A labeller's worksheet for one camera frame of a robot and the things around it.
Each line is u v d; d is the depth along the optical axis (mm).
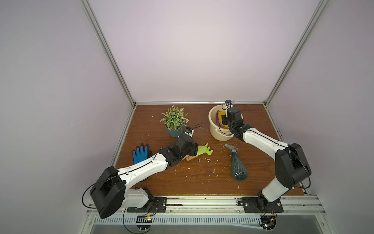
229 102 762
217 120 969
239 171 758
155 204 725
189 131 716
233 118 681
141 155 907
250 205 725
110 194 406
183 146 609
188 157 875
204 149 922
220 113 945
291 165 449
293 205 743
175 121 888
